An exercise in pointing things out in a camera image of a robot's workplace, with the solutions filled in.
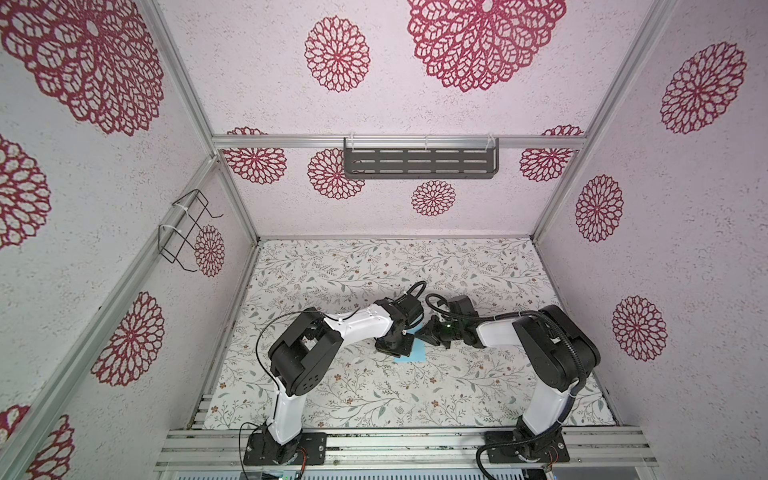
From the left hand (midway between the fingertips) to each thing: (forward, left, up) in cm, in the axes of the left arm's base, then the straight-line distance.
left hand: (398, 358), depth 90 cm
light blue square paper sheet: (+4, -7, -2) cm, 8 cm away
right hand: (+8, -6, +2) cm, 10 cm away
